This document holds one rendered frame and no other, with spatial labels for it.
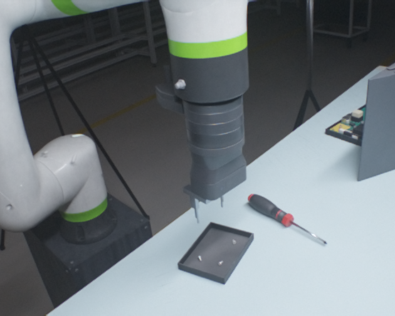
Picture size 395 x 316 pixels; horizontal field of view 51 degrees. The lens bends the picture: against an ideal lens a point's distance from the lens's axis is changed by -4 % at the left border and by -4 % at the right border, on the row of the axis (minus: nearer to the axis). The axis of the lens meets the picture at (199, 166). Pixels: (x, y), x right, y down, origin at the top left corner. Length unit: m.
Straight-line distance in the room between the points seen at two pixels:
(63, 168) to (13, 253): 1.59
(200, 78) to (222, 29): 0.06
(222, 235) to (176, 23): 0.38
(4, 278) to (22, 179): 1.53
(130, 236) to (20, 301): 1.20
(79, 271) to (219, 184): 0.57
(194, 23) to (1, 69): 0.41
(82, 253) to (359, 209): 0.64
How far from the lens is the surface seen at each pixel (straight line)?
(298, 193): 0.82
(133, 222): 1.12
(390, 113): 0.84
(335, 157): 0.94
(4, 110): 0.81
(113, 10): 5.24
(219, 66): 0.48
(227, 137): 0.52
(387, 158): 0.89
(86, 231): 1.07
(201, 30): 0.47
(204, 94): 0.49
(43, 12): 0.83
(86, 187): 1.01
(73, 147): 0.99
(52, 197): 0.94
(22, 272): 2.37
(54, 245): 1.12
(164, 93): 0.56
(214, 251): 0.69
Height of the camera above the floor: 1.47
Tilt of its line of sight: 31 degrees down
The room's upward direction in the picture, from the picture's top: 6 degrees counter-clockwise
